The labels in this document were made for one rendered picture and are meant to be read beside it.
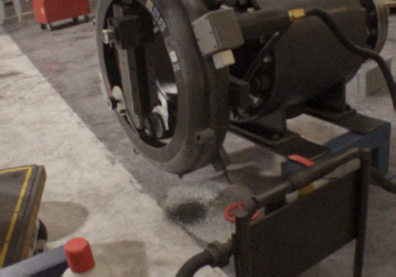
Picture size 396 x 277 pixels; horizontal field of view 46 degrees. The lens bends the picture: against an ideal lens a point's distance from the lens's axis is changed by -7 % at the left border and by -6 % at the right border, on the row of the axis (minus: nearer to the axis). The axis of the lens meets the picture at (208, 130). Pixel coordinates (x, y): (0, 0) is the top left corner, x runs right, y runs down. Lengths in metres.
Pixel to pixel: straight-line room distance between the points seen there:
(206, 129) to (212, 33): 0.31
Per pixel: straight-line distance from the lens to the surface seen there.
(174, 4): 1.41
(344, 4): 1.92
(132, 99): 1.72
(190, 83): 1.39
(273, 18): 1.42
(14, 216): 1.52
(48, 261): 0.80
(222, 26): 1.30
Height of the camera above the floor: 1.03
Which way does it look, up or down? 23 degrees down
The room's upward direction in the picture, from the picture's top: 6 degrees counter-clockwise
